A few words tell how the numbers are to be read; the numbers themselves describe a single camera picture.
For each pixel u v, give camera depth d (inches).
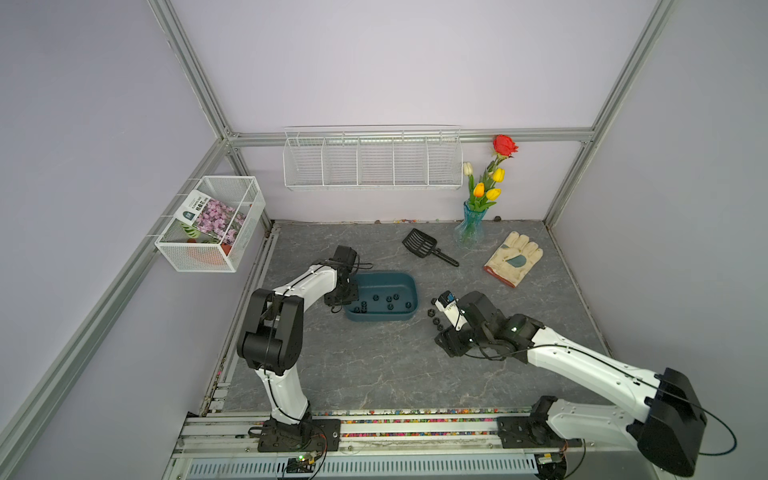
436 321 36.8
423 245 45.2
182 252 28.9
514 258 42.7
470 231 42.5
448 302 27.9
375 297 38.9
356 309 36.9
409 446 28.8
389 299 38.8
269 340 19.2
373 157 38.9
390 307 38.0
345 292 32.5
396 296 39.0
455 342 27.7
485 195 35.1
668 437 15.2
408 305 38.0
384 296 39.0
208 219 29.0
